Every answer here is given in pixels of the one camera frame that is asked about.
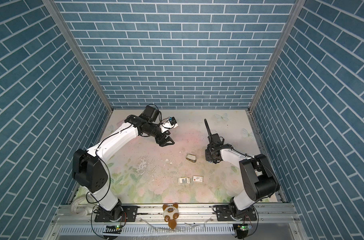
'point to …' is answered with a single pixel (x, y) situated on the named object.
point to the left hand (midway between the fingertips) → (171, 137)
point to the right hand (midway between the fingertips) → (208, 154)
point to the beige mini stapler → (191, 158)
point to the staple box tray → (184, 180)
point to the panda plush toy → (171, 213)
